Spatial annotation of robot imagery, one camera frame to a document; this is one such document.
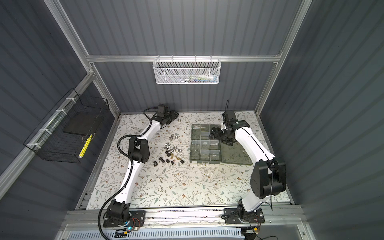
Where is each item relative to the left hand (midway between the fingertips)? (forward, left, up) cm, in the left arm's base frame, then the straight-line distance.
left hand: (177, 114), depth 115 cm
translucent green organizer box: (-31, -19, -4) cm, 37 cm away
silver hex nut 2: (-3, -1, -3) cm, 5 cm away
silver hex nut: (-19, 0, -3) cm, 20 cm away
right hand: (-33, -25, +11) cm, 43 cm away
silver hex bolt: (-20, +4, -3) cm, 21 cm away
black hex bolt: (-36, +10, -3) cm, 38 cm away
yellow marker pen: (-42, +40, +23) cm, 62 cm away
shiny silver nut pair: (-30, -2, -4) cm, 31 cm away
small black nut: (-40, +13, -3) cm, 42 cm away
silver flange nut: (-25, +6, -4) cm, 26 cm away
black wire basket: (-35, +53, +24) cm, 67 cm away
